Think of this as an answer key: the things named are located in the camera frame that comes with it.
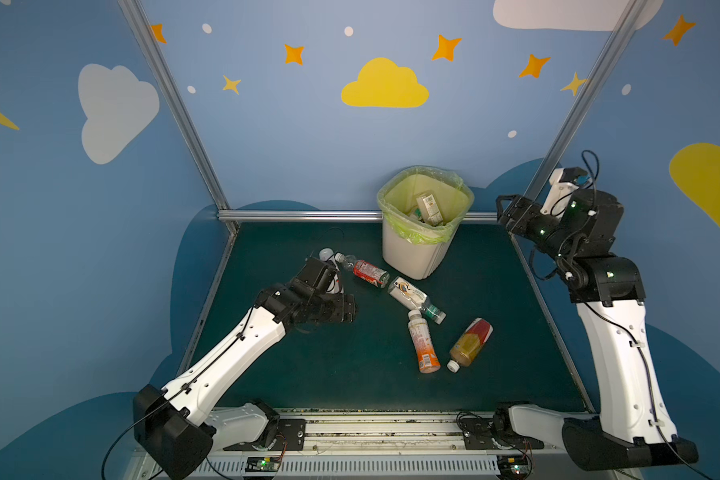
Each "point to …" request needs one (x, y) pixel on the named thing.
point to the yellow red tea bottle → (470, 344)
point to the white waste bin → (418, 261)
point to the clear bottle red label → (365, 271)
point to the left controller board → (262, 463)
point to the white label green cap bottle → (413, 297)
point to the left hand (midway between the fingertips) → (350, 310)
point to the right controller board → (513, 465)
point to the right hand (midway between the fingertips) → (517, 198)
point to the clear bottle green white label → (429, 210)
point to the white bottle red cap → (325, 254)
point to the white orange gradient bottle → (427, 360)
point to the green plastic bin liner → (397, 200)
